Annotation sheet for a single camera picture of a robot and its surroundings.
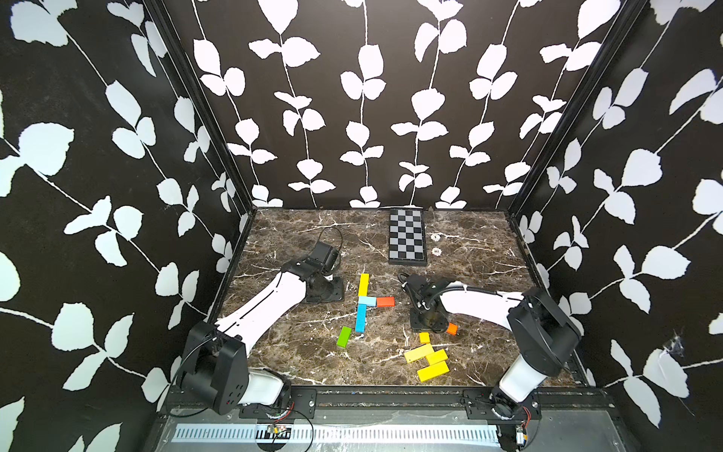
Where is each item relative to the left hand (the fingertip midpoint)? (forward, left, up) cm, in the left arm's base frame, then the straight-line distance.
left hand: (340, 291), depth 84 cm
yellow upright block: (-12, -26, -10) cm, 30 cm away
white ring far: (+28, -37, -10) cm, 48 cm away
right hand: (-8, -23, -10) cm, 27 cm away
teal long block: (-5, -6, -10) cm, 13 cm away
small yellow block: (-18, -29, -10) cm, 35 cm away
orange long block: (-9, -35, -11) cm, 38 cm away
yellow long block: (+8, -8, -11) cm, 15 cm away
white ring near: (+22, -36, -10) cm, 43 cm away
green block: (-11, -1, -10) cm, 15 cm away
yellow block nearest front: (-21, -26, -10) cm, 36 cm away
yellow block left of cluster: (-16, -23, -10) cm, 30 cm away
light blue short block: (+1, -9, -10) cm, 13 cm away
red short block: (+1, -15, -11) cm, 18 cm away
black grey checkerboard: (+26, -25, -7) cm, 37 cm away
